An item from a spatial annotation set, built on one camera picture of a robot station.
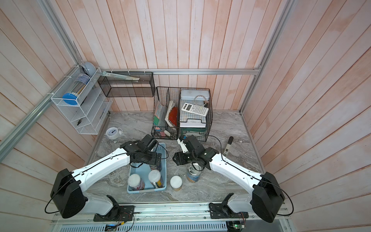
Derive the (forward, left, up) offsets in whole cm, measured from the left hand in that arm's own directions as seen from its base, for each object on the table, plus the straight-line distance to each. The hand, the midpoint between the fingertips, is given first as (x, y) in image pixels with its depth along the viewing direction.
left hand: (152, 161), depth 82 cm
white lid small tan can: (-11, -14, -4) cm, 18 cm away
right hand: (+1, -14, +3) cm, 15 cm away
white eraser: (+26, -6, -7) cm, 27 cm away
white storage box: (+43, -32, +14) cm, 55 cm away
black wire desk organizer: (+30, -17, +10) cm, 36 cm away
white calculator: (+30, -26, +12) cm, 42 cm away
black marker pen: (+15, -49, -5) cm, 52 cm away
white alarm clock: (+25, +33, -8) cm, 43 cm away
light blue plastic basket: (-2, +6, -10) cm, 12 cm away
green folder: (+23, -24, +1) cm, 33 cm away
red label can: (-3, -2, -2) cm, 4 cm away
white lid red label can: (-12, +7, +2) cm, 14 cm away
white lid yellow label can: (-11, -4, +4) cm, 12 cm away
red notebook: (+37, -10, -1) cm, 38 cm away
